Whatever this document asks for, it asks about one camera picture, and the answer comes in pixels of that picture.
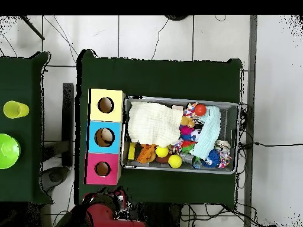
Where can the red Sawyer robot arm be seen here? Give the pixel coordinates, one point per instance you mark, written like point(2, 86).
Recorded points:
point(104, 216)

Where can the wooden three-hole box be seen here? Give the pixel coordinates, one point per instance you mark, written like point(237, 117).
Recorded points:
point(94, 144)

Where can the metal mesh bin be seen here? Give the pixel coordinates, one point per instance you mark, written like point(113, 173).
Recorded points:
point(228, 118)

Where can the cream muslin cloth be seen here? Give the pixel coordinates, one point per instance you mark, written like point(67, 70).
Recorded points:
point(153, 123)

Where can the plain yellow ball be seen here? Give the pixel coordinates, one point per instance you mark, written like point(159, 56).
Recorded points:
point(162, 152)

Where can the orange plastic toy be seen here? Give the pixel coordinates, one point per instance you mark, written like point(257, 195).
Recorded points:
point(146, 153)

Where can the yellow block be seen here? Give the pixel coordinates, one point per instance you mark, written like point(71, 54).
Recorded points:
point(131, 151)

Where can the brown plush toy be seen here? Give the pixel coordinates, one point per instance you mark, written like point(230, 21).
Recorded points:
point(188, 121)

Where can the yellow ball with seam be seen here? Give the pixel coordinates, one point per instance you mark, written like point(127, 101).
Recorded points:
point(175, 161)

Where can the dark green table cloth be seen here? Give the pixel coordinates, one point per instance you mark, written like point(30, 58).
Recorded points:
point(165, 78)

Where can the orange ball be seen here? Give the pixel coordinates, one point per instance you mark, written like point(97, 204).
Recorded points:
point(200, 110)

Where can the mint green muslin cloth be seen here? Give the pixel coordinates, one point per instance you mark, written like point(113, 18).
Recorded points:
point(209, 132)

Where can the black flat panel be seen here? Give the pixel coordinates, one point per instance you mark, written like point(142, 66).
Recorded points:
point(68, 118)

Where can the grey round base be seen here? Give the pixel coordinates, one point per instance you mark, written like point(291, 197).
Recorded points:
point(55, 177)

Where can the black round object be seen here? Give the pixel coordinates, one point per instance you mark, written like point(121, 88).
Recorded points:
point(176, 17)

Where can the yellow-green plastic cup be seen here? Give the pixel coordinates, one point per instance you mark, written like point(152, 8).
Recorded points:
point(15, 110)

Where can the dark green side-table cloth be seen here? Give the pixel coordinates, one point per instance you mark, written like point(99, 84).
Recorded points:
point(21, 78)

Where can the bright green plastic bowl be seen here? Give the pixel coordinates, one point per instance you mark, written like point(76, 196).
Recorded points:
point(8, 151)

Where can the black tripod leg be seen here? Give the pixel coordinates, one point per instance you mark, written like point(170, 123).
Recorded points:
point(33, 28)

